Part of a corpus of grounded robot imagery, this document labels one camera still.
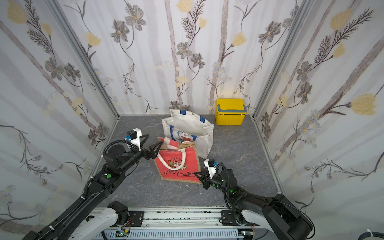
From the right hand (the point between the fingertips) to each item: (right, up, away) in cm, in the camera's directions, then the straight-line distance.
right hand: (196, 173), depth 77 cm
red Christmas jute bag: (-10, +7, -1) cm, 12 cm away
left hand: (-20, +19, -8) cm, 28 cm away
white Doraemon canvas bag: (-9, +26, +21) cm, 34 cm away
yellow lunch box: (+25, +36, +29) cm, 52 cm away
